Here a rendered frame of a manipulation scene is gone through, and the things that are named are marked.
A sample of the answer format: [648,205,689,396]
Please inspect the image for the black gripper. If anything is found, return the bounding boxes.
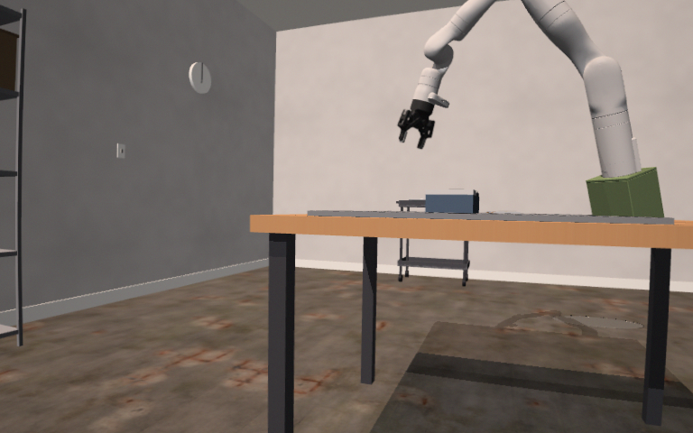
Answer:
[397,99,435,149]

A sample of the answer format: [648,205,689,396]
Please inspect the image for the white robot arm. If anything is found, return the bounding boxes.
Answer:
[413,0,642,178]

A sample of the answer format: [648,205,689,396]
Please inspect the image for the dark blue and white dock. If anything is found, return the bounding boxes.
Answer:
[425,189,479,214]

